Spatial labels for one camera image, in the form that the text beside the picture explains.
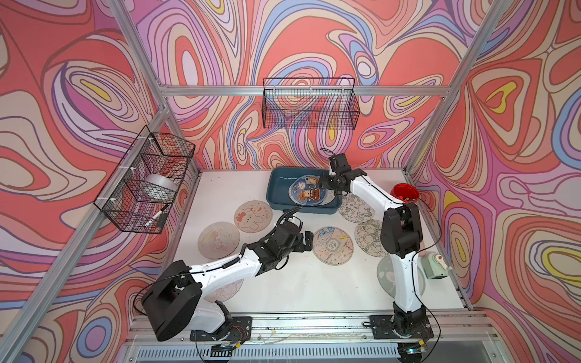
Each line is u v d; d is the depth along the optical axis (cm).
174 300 41
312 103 96
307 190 108
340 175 79
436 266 82
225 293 80
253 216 101
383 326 73
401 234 56
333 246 93
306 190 108
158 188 69
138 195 72
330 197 107
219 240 94
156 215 72
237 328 73
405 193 93
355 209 104
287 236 62
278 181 112
